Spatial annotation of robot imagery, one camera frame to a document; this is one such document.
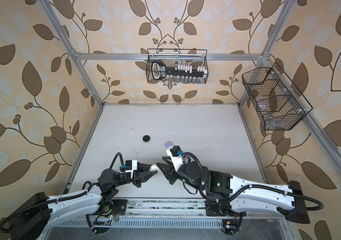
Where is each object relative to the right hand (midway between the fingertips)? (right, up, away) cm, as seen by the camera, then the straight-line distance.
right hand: (160, 163), depth 62 cm
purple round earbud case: (+1, +2, +36) cm, 36 cm away
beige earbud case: (-3, -2, +1) cm, 4 cm away
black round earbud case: (-14, +6, +37) cm, 40 cm away
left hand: (-2, -4, +3) cm, 5 cm away
